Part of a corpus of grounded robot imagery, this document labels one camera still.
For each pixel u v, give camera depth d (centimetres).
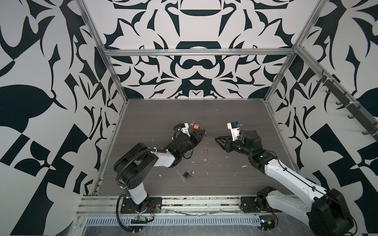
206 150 94
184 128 82
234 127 70
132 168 46
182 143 68
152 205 73
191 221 71
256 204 73
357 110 55
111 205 76
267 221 71
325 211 39
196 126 103
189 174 84
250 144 62
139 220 68
